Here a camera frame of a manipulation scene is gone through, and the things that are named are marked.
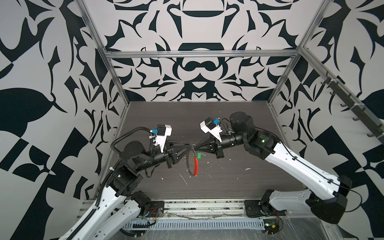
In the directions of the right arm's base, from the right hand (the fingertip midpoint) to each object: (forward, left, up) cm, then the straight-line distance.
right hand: (197, 148), depth 56 cm
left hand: (+1, +2, +2) cm, 3 cm away
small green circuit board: (-22, -34, -37) cm, 55 cm away
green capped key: (+13, -2, -35) cm, 37 cm away
